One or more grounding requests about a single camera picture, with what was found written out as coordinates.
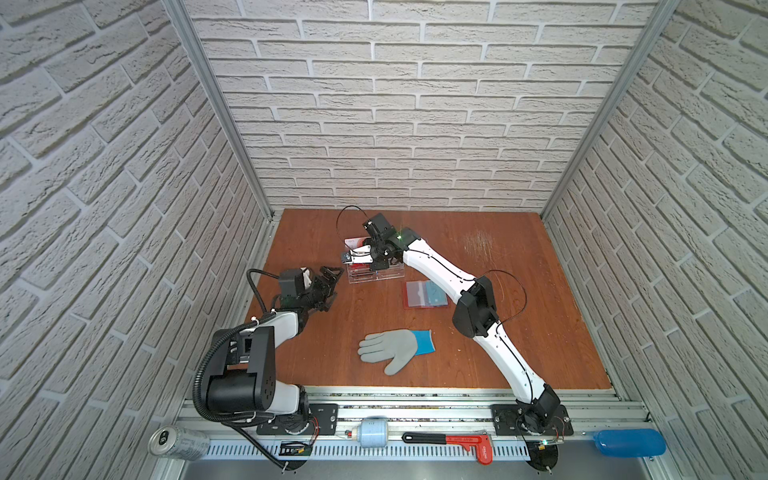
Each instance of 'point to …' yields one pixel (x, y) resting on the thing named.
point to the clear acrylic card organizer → (365, 273)
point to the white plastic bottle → (371, 433)
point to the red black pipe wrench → (482, 443)
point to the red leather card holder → (424, 294)
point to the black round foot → (542, 455)
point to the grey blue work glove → (400, 345)
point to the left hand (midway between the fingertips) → (341, 275)
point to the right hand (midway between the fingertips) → (367, 249)
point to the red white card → (354, 242)
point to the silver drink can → (175, 441)
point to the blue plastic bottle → (630, 443)
